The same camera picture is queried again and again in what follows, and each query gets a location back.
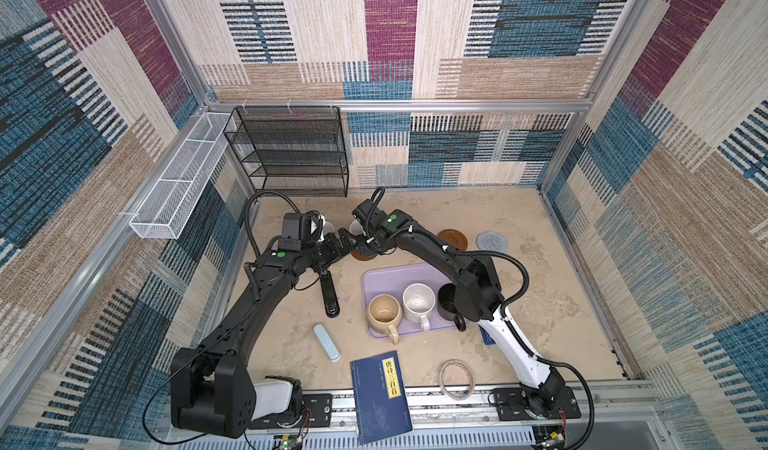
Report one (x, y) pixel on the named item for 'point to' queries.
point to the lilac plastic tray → (392, 280)
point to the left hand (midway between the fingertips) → (350, 242)
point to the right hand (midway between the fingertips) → (367, 250)
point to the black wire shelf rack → (293, 149)
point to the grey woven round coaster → (491, 241)
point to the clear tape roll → (441, 381)
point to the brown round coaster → (454, 238)
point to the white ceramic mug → (418, 300)
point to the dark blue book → (380, 397)
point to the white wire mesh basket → (165, 208)
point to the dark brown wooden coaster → (357, 255)
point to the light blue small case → (327, 343)
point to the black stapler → (330, 295)
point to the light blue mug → (356, 228)
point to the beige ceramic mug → (384, 313)
